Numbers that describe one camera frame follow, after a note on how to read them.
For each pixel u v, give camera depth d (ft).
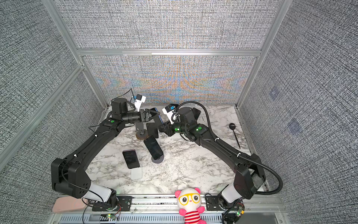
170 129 2.16
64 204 2.40
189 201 2.22
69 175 1.36
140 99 2.30
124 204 2.42
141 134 3.13
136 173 2.73
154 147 2.76
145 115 2.21
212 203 2.39
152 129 3.56
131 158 2.51
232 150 1.51
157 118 2.34
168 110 2.15
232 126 3.45
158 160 2.86
